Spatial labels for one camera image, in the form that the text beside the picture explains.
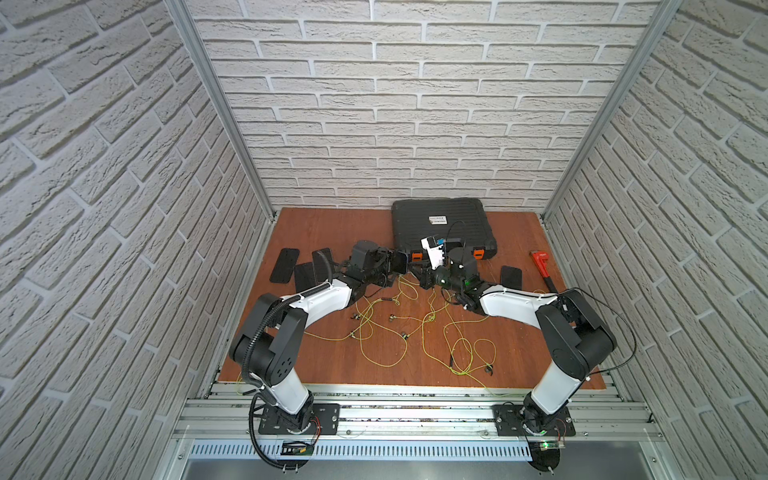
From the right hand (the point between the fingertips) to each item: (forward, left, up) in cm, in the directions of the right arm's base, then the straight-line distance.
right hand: (411, 265), depth 88 cm
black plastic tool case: (+25, -22, -8) cm, 34 cm away
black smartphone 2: (+11, +30, -11) cm, 34 cm away
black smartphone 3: (+1, +4, +1) cm, 4 cm away
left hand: (+3, +1, +3) cm, 4 cm away
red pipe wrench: (+8, -48, -12) cm, 50 cm away
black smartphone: (+11, +44, -11) cm, 46 cm away
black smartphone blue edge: (+2, -36, -14) cm, 39 cm away
